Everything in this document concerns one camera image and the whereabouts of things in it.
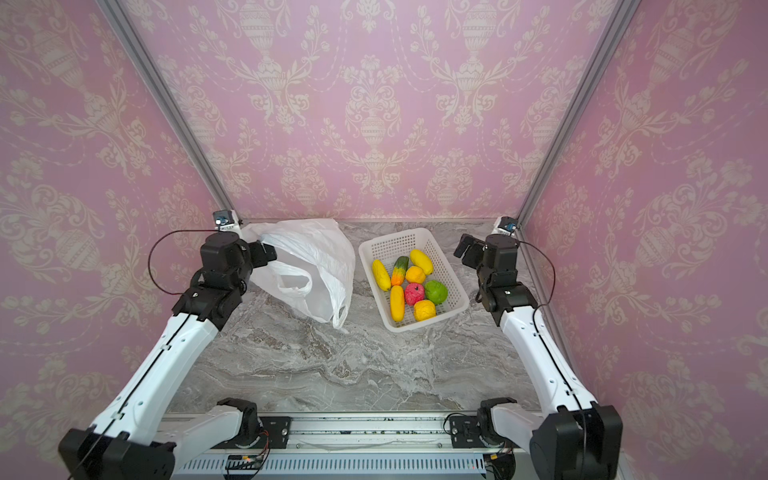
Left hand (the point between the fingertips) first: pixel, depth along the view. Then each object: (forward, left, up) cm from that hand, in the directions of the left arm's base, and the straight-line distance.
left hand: (253, 237), depth 74 cm
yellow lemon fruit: (+8, -43, -26) cm, 51 cm away
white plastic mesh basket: (+18, -33, -26) cm, 46 cm away
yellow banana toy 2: (+14, -45, -26) cm, 54 cm away
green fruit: (+1, -49, -25) cm, 55 cm away
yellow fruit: (-6, -45, -25) cm, 51 cm away
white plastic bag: (-5, -15, -4) cm, 17 cm away
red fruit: (0, -42, -24) cm, 48 cm away
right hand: (+4, -57, -3) cm, 58 cm away
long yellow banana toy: (-2, -37, -27) cm, 46 cm away
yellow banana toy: (+7, -31, -26) cm, 41 cm away
